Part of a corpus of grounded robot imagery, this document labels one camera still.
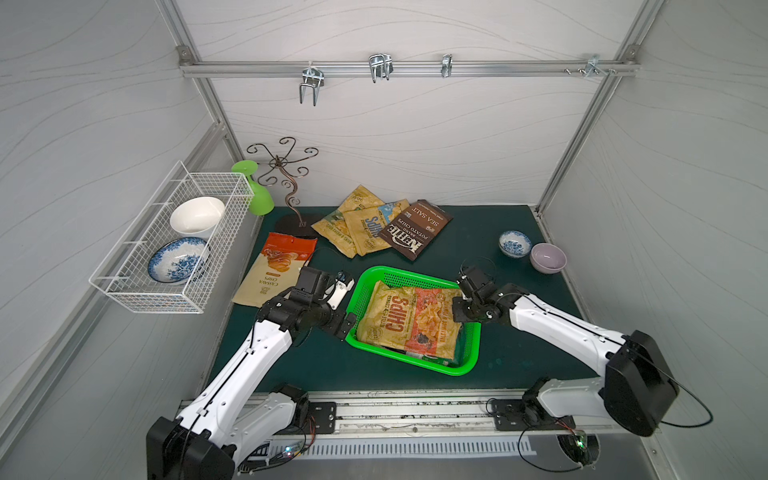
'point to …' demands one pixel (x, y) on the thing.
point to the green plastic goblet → (261, 199)
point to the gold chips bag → (361, 205)
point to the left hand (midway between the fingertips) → (339, 312)
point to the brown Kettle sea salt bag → (416, 228)
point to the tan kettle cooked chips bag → (417, 320)
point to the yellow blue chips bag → (359, 232)
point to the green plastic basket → (366, 283)
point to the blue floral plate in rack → (180, 261)
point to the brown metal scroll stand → (289, 223)
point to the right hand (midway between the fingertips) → (458, 307)
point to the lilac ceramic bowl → (548, 258)
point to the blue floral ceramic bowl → (514, 244)
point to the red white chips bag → (275, 271)
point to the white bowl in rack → (195, 216)
